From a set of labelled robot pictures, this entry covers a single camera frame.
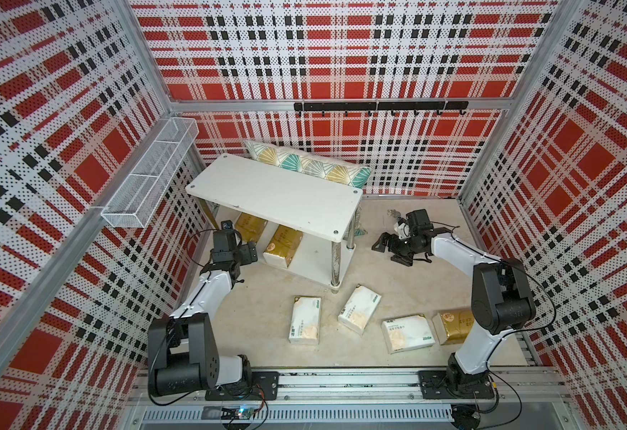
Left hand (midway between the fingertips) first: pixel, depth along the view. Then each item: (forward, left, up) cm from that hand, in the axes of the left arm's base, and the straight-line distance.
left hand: (242, 248), depth 91 cm
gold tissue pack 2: (0, -15, +3) cm, 15 cm away
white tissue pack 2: (-19, -40, -5) cm, 44 cm away
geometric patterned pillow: (+15, -24, +24) cm, 38 cm away
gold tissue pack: (+8, -2, +1) cm, 9 cm away
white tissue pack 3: (-26, -53, -6) cm, 60 cm away
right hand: (+1, -50, -3) cm, 50 cm away
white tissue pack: (-23, -23, -6) cm, 33 cm away
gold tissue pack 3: (-25, -67, -5) cm, 71 cm away
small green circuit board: (-46, -6, -9) cm, 47 cm away
